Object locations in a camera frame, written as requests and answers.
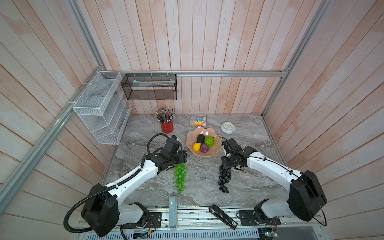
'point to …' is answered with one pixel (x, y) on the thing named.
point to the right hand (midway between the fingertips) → (226, 161)
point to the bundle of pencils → (165, 115)
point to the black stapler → (226, 217)
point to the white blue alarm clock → (228, 128)
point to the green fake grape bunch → (180, 171)
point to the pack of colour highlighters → (198, 121)
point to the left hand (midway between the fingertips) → (182, 158)
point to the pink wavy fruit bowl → (204, 142)
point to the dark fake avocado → (200, 138)
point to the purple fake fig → (204, 148)
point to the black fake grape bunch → (225, 175)
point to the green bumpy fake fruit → (209, 140)
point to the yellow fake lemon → (196, 146)
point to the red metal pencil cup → (168, 127)
